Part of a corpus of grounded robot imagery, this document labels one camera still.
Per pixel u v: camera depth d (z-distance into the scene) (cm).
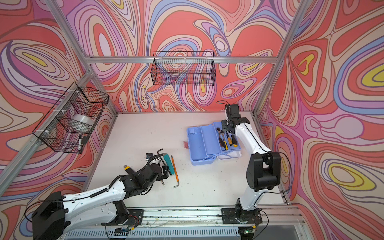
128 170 90
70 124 70
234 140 89
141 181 61
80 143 72
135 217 73
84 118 73
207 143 92
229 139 89
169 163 92
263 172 47
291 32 77
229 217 73
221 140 89
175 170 89
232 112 69
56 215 40
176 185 84
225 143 88
